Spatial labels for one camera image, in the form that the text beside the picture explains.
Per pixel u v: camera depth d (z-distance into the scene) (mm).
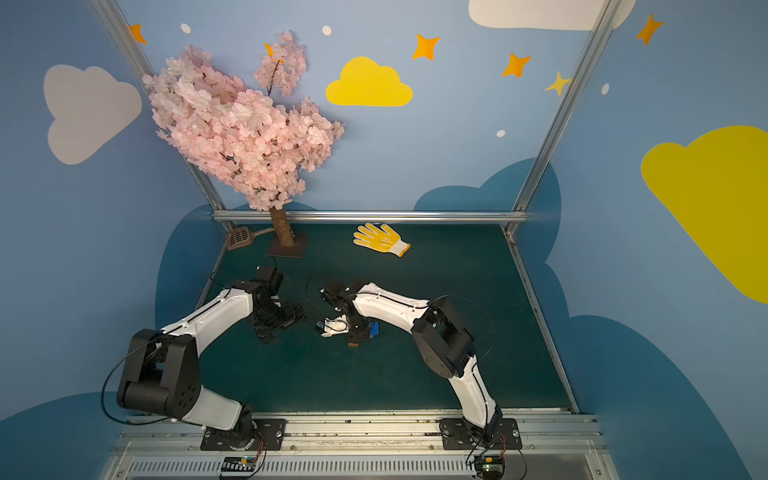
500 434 720
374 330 824
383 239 1188
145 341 446
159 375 436
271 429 755
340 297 664
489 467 732
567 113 861
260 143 733
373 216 1428
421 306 540
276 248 1151
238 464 731
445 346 513
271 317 751
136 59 761
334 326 785
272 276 748
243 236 1153
